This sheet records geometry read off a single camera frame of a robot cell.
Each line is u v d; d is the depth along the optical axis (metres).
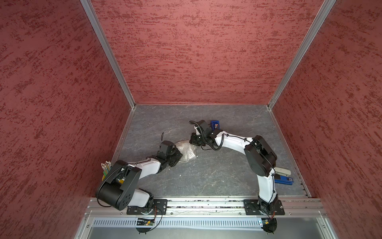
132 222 0.71
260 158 0.56
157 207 0.74
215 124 1.01
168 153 0.75
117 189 0.43
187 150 0.90
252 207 0.74
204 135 0.74
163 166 0.67
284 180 0.81
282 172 0.83
